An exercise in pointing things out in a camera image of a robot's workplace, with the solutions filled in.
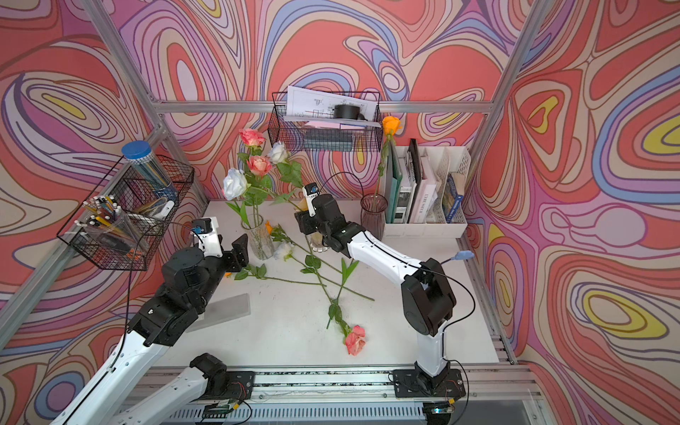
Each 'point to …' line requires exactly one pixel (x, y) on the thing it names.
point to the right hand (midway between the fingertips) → (305, 217)
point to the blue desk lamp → (466, 255)
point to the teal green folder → (393, 185)
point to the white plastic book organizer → (454, 159)
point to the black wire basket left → (148, 214)
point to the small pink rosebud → (242, 211)
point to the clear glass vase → (262, 244)
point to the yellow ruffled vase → (317, 243)
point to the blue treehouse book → (458, 200)
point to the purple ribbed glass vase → (374, 206)
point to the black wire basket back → (323, 137)
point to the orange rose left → (259, 272)
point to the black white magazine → (413, 161)
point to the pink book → (425, 194)
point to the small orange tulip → (336, 309)
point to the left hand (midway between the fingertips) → (237, 236)
